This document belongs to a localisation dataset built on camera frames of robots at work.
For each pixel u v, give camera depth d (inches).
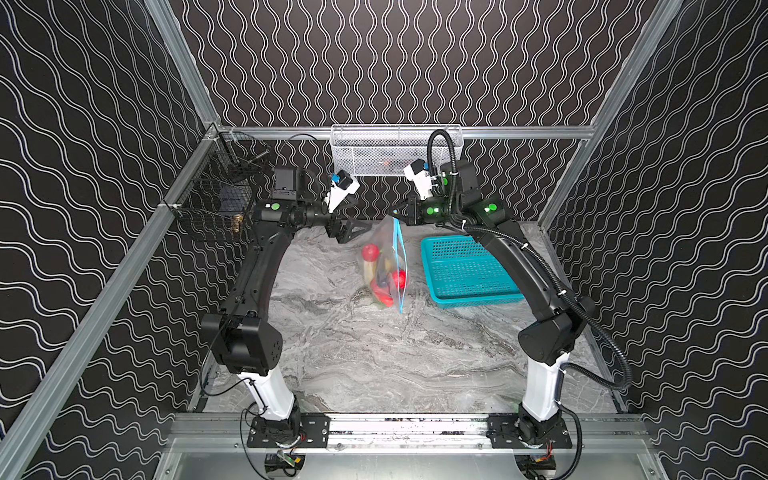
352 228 26.1
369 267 36.4
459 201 22.4
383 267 35.9
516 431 28.9
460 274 41.8
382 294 35.6
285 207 21.7
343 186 25.0
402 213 28.4
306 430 29.6
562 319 18.4
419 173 25.6
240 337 17.6
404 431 30.0
